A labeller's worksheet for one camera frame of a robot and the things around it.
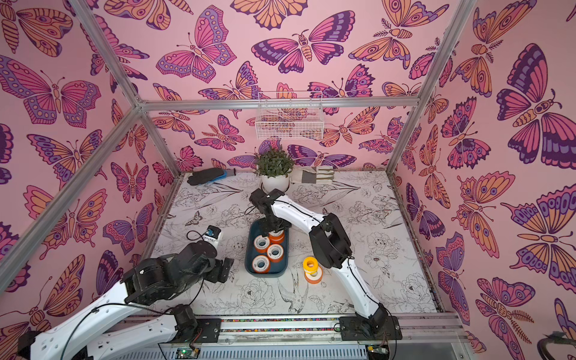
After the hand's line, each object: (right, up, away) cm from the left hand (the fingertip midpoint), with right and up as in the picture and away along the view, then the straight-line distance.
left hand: (224, 256), depth 70 cm
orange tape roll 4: (+9, -8, +17) cm, 21 cm away
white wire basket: (+20, +53, +25) cm, 62 cm away
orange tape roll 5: (+30, -12, +13) cm, 35 cm away
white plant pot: (+15, +25, +39) cm, 48 cm away
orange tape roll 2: (+8, -1, +22) cm, 23 cm away
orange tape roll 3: (+14, -4, +20) cm, 25 cm away
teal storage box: (+6, +5, +22) cm, 23 cm away
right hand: (+11, +3, +23) cm, 26 cm away
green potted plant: (+13, +33, +24) cm, 43 cm away
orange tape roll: (+15, +1, +21) cm, 26 cm away
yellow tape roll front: (+28, -8, +15) cm, 33 cm away
